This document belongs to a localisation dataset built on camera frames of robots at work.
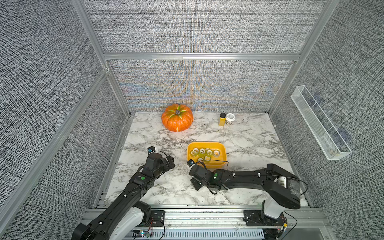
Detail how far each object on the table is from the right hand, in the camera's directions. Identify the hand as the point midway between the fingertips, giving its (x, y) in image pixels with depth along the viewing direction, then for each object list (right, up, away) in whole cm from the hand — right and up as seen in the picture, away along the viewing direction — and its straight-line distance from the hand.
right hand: (191, 174), depth 84 cm
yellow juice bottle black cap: (+22, +32, +23) cm, 45 cm away
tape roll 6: (+5, +6, +8) cm, 12 cm away
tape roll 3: (+7, +12, +11) cm, 18 cm away
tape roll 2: (+2, +12, +11) cm, 16 cm away
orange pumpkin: (-10, +33, +16) cm, 38 cm away
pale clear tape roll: (+11, +11, +11) cm, 19 cm away
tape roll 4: (+16, +10, +12) cm, 22 cm away
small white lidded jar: (+28, +33, +23) cm, 49 cm away
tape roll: (+1, +9, +11) cm, 14 cm away
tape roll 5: (+10, +7, +9) cm, 15 cm away
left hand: (-12, +9, -1) cm, 15 cm away
